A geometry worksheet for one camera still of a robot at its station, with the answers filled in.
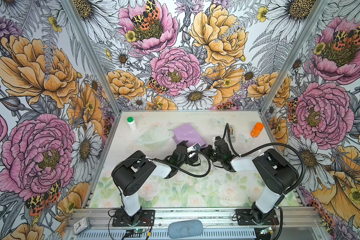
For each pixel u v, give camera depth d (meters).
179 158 0.72
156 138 1.07
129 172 0.49
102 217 0.76
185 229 0.69
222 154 0.75
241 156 0.65
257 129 1.01
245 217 0.74
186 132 1.00
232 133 1.05
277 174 0.49
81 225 0.70
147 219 0.73
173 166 0.67
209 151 0.85
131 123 1.05
